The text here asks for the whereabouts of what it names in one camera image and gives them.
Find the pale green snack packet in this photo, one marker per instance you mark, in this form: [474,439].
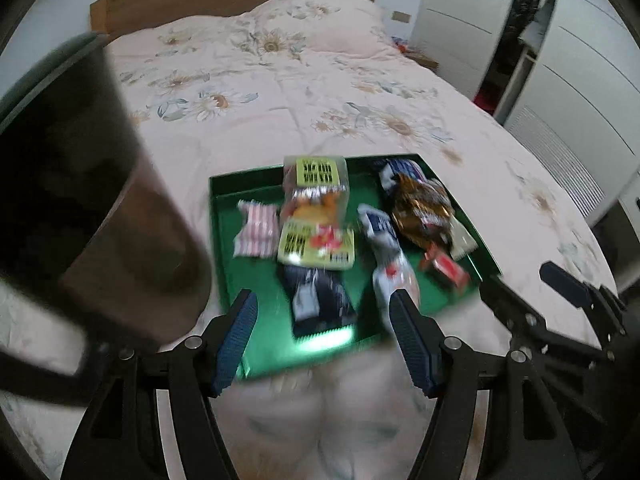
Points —
[462,242]

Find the black snack packet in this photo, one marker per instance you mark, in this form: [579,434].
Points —
[318,298]

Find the white blue cereal milk packet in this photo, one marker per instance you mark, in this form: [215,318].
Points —
[393,270]

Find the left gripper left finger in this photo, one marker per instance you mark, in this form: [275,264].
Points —
[119,434]

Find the white wardrobe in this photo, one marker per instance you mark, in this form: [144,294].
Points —
[573,100]

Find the dark blue snack packet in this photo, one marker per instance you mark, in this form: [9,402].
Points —
[390,169]

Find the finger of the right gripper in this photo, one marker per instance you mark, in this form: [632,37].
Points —
[511,310]
[603,309]

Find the green label dried fruit bag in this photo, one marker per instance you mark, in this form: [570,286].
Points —
[316,195]

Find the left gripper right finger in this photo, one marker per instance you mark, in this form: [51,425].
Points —
[523,433]

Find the red snack packet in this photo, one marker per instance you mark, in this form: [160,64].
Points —
[437,262]

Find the pink striped snack packet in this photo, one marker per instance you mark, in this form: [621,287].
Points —
[260,233]

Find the brown nutritious snack packet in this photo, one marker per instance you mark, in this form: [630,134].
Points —
[422,211]

